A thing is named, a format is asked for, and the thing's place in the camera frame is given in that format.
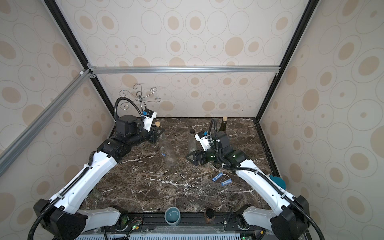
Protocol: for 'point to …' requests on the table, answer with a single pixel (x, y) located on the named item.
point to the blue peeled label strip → (226, 182)
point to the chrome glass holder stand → (137, 95)
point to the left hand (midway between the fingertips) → (166, 127)
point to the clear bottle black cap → (193, 144)
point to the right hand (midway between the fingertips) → (197, 153)
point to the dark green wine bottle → (223, 127)
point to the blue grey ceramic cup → (172, 216)
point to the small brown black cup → (209, 215)
